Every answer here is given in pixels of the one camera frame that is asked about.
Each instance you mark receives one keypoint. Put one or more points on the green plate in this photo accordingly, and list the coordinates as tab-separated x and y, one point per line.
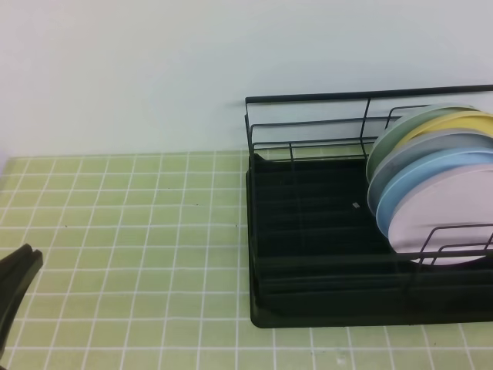
402	126

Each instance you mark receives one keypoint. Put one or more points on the light blue plate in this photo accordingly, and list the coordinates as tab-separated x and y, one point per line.
419	171

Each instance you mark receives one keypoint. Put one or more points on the yellow plate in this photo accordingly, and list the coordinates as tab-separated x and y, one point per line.
476	120

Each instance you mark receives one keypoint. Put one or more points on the grey plate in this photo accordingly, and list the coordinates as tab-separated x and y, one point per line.
415	149

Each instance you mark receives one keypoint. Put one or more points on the black wire dish rack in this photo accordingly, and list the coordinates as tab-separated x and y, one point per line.
308	127

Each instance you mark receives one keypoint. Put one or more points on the black plastic drip tray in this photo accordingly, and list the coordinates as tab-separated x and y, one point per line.
453	287

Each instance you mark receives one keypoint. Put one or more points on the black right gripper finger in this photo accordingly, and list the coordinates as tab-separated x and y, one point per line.
18	270

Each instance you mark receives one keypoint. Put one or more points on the pink plate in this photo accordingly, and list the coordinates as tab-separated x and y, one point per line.
451	211

